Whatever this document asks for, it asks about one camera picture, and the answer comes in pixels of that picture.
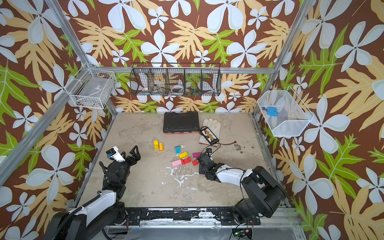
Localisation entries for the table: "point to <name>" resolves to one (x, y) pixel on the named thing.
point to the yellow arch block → (156, 144)
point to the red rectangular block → (195, 162)
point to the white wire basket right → (293, 116)
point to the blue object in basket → (272, 111)
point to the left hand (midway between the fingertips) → (130, 147)
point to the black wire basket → (176, 79)
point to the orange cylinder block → (161, 146)
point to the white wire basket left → (92, 88)
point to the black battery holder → (209, 136)
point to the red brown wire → (235, 142)
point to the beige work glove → (215, 127)
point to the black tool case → (183, 122)
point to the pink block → (176, 162)
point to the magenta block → (196, 155)
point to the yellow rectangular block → (183, 155)
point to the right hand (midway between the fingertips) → (202, 165)
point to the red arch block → (186, 161)
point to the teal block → (177, 149)
